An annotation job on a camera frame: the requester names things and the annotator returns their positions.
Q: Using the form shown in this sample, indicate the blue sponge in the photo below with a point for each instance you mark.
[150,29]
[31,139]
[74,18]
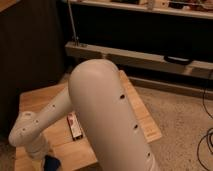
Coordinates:
[51,163]

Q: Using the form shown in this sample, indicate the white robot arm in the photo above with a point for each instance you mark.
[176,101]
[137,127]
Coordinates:
[96,95]

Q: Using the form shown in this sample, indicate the grey metal shelf beam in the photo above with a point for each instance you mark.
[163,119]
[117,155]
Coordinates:
[137,59]

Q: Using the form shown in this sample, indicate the metal vertical pole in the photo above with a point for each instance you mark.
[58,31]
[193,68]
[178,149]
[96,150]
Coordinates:
[75,37]

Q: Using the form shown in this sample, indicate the upper wooden shelf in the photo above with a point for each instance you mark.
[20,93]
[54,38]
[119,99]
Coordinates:
[143,8]

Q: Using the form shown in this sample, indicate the black handle on shelf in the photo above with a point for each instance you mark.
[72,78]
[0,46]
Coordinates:
[178,60]

